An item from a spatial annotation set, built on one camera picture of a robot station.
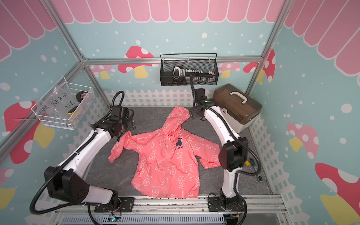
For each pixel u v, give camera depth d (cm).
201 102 61
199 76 89
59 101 68
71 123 66
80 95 80
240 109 94
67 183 41
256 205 76
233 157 50
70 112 65
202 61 90
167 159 91
